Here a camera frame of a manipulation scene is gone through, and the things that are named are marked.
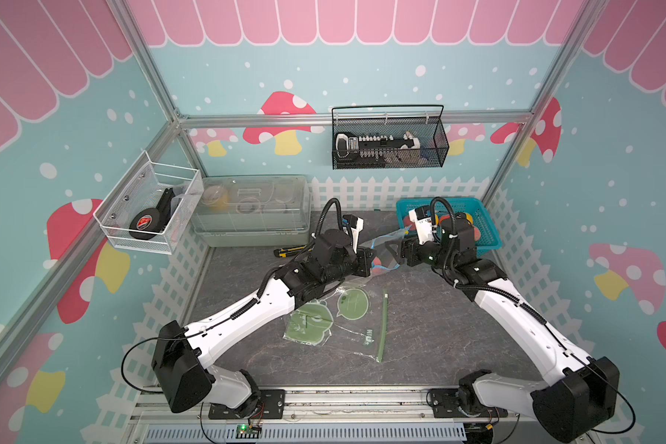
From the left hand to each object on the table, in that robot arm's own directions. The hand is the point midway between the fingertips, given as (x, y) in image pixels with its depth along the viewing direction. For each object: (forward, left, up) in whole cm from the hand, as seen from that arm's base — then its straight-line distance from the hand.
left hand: (376, 257), depth 72 cm
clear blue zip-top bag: (+2, -3, 0) cm, 4 cm away
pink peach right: (+27, -42, -22) cm, 55 cm away
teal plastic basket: (+39, -46, -20) cm, 63 cm away
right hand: (+6, -6, 0) cm, 9 cm away
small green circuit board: (-36, +34, -30) cm, 58 cm away
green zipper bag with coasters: (-5, +6, -27) cm, 28 cm away
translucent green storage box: (+28, +41, -12) cm, 51 cm away
